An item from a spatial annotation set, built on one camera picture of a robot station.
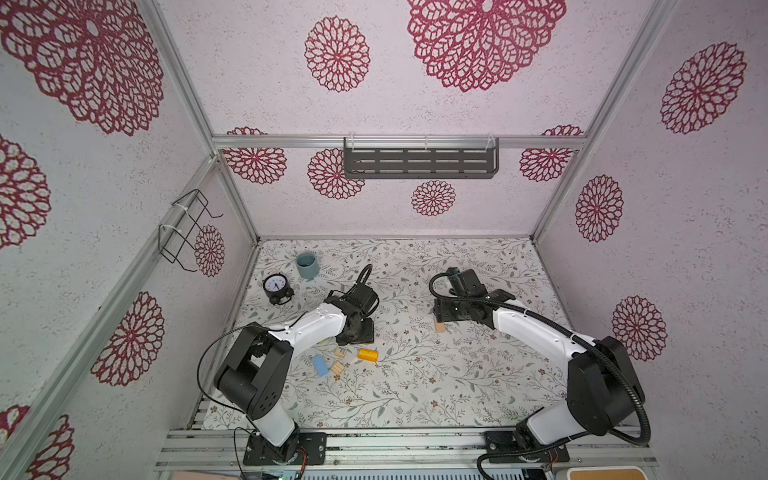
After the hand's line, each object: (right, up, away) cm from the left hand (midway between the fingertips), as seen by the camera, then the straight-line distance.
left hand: (361, 342), depth 90 cm
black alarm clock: (-30, +15, +13) cm, 36 cm away
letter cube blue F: (-6, -3, 0) cm, 7 cm away
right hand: (+25, +11, -1) cm, 27 cm away
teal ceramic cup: (-20, +24, +16) cm, 35 cm away
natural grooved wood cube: (-7, -6, -4) cm, 10 cm away
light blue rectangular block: (-12, -6, -2) cm, 14 cm away
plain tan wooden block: (+25, +3, +5) cm, 26 cm away
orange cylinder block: (+3, -4, 0) cm, 5 cm away
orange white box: (+56, -23, -24) cm, 65 cm away
